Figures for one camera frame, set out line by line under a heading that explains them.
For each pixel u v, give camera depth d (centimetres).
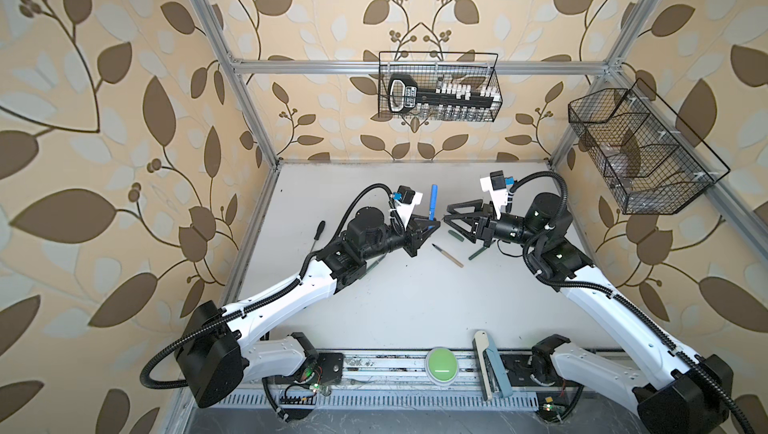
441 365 74
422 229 62
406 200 60
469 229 60
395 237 62
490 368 72
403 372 75
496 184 57
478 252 95
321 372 74
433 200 65
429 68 91
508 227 59
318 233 99
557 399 72
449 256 94
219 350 39
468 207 65
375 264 93
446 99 83
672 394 37
